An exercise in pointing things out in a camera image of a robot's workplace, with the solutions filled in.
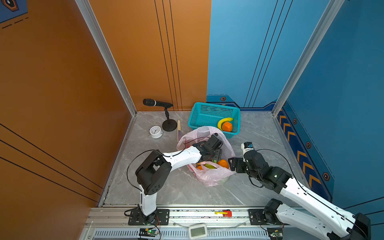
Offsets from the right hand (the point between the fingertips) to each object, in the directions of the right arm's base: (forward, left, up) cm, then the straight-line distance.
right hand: (232, 161), depth 77 cm
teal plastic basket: (+46, +10, -11) cm, 48 cm away
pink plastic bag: (-7, +12, -3) cm, 14 cm away
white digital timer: (-29, +18, -12) cm, 37 cm away
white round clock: (+27, +48, -9) cm, 55 cm away
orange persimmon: (+3, +4, -7) cm, 9 cm away
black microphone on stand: (+36, +41, -13) cm, 56 cm away
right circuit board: (-29, -19, -17) cm, 39 cm away
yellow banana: (+39, +1, -11) cm, 40 cm away
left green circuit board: (-29, +43, -15) cm, 54 cm away
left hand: (+10, +7, -7) cm, 15 cm away
